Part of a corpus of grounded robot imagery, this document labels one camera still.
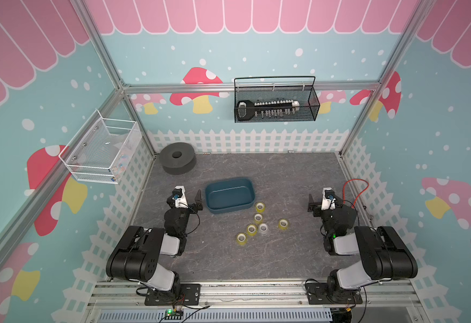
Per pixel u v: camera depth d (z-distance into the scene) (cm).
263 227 91
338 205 81
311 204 84
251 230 89
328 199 76
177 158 112
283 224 92
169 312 74
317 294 74
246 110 89
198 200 81
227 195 103
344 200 103
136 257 45
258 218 94
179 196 74
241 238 88
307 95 94
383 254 51
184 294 74
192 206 79
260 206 97
